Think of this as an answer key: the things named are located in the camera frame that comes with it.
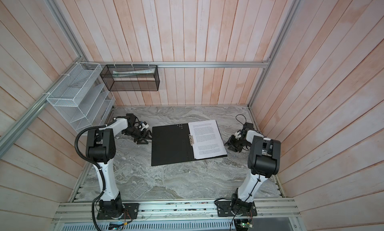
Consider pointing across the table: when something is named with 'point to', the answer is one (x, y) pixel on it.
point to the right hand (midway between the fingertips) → (227, 144)
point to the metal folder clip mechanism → (191, 139)
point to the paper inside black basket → (133, 72)
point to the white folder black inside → (170, 144)
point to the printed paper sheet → (208, 141)
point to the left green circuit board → (115, 225)
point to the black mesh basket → (131, 77)
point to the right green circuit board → (242, 224)
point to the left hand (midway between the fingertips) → (151, 142)
